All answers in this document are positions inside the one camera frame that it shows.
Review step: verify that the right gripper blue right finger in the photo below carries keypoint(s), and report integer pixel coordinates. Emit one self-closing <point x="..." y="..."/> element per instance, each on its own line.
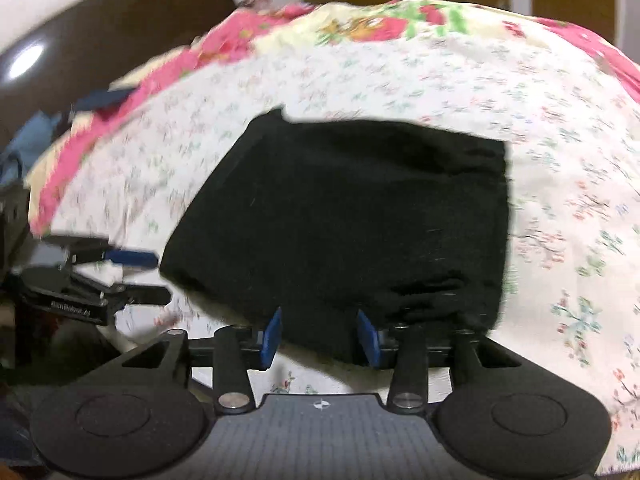
<point x="368" y="337"/>

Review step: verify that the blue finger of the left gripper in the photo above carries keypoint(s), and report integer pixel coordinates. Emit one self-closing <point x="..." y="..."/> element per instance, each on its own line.
<point x="83" y="248"/>
<point x="143" y="260"/>

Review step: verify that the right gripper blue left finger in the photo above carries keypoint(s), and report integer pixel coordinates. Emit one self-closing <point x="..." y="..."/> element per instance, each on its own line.
<point x="271" y="338"/>

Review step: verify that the black pants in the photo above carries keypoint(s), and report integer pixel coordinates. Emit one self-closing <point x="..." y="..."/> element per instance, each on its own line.
<point x="322" y="221"/>

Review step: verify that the floral bed quilt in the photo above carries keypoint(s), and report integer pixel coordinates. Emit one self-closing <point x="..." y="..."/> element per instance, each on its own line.
<point x="565" y="101"/>

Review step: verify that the dark wooden headboard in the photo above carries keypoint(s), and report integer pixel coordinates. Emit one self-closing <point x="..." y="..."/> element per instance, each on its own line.
<point x="91" y="44"/>

